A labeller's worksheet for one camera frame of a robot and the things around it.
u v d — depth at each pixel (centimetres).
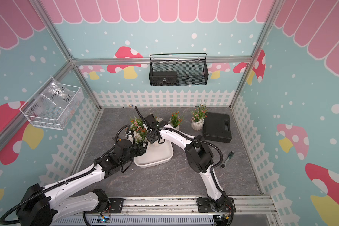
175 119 98
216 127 102
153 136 67
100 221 72
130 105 124
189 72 94
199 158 53
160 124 67
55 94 72
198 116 96
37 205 40
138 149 71
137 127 89
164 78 87
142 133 87
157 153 94
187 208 74
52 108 73
